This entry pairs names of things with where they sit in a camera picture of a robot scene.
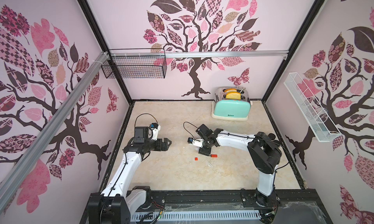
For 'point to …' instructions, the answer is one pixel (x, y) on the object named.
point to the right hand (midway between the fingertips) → (203, 147)
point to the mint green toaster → (231, 103)
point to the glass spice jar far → (271, 136)
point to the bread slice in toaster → (232, 94)
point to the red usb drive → (214, 156)
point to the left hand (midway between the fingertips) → (163, 145)
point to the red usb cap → (196, 158)
